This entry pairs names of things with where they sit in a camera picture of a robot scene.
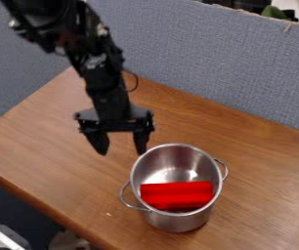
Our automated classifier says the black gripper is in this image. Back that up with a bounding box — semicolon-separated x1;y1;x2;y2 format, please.
75;86;155;155

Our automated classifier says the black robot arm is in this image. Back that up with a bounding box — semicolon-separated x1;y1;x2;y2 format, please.
0;0;155;155

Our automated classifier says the stainless steel pot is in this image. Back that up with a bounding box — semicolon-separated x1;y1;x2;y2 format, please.
120;143;230;232

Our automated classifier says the green object behind partition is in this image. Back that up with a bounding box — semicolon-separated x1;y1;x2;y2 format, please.
262;5;287;20

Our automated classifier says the red rectangular block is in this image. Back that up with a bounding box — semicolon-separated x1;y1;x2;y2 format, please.
141;181;214;210

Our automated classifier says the grey fabric partition left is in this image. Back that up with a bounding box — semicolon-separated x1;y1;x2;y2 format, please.
0;3;70;116

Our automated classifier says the grey fabric partition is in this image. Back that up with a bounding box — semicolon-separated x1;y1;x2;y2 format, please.
88;0;299;130
0;3;70;116

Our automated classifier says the grey fabric partition back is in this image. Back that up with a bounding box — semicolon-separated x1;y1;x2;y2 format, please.
88;0;299;130

